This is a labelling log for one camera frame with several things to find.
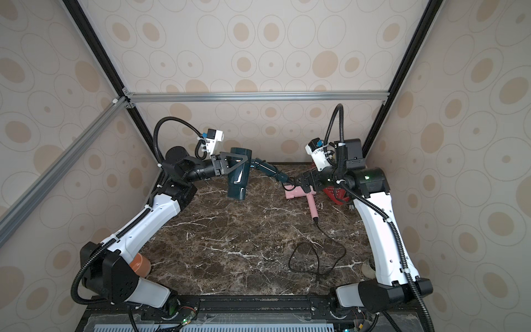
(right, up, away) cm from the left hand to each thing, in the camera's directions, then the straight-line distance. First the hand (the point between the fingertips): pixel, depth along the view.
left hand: (249, 163), depth 60 cm
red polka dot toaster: (+39, -12, +39) cm, 56 cm away
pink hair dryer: (+13, -9, +7) cm, 17 cm away
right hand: (+18, -3, +8) cm, 20 cm away
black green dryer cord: (+11, -8, +8) cm, 16 cm away
